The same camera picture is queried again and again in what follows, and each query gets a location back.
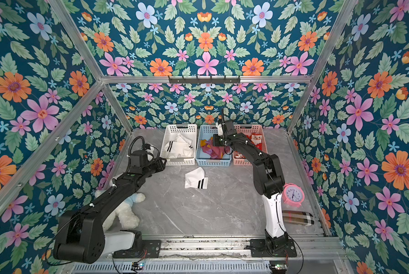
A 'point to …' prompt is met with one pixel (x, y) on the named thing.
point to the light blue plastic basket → (207, 154)
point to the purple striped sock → (215, 152)
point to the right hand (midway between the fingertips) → (218, 136)
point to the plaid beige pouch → (297, 217)
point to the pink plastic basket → (255, 132)
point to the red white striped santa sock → (240, 156)
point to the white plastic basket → (186, 133)
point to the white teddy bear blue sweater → (128, 217)
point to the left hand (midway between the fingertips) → (166, 158)
